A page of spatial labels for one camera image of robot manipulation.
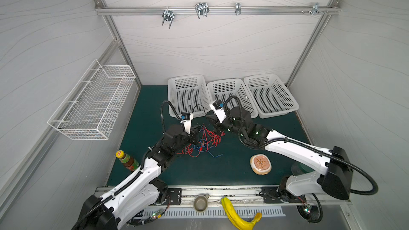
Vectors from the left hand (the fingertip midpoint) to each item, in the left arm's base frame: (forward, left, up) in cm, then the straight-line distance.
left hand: (202, 124), depth 77 cm
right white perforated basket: (+36, -47, -20) cm, 62 cm away
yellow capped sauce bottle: (-17, +34, -8) cm, 39 cm away
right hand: (+2, -3, +8) cm, 9 cm away
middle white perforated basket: (+39, -12, -16) cm, 44 cm away
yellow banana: (-37, -15, -13) cm, 42 cm away
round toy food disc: (-13, -31, -17) cm, 37 cm away
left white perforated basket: (+36, +13, -18) cm, 42 cm away
